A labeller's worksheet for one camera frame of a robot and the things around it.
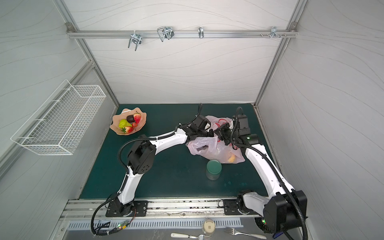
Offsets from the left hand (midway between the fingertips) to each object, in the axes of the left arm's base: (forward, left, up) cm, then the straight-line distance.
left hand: (223, 139), depth 85 cm
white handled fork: (-44, +13, -13) cm, 47 cm away
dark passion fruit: (+20, +64, -7) cm, 67 cm away
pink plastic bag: (-10, +6, +6) cm, 13 cm away
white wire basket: (-5, +80, +19) cm, 82 cm away
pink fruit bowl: (+14, +73, -8) cm, 75 cm away
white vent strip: (-40, +33, -13) cm, 53 cm away
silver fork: (-41, -2, -12) cm, 43 cm away
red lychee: (+17, +60, -10) cm, 63 cm away
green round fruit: (+16, +66, -7) cm, 69 cm away
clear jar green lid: (-16, +6, -3) cm, 18 cm away
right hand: (+2, +5, +10) cm, 12 cm away
